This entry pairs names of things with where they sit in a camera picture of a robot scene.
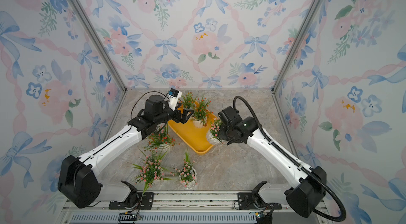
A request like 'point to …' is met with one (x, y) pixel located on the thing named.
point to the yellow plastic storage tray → (194, 137)
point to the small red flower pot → (188, 102)
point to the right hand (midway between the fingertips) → (218, 127)
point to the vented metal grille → (166, 218)
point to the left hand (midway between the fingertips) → (187, 106)
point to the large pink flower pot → (151, 169)
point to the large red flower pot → (203, 108)
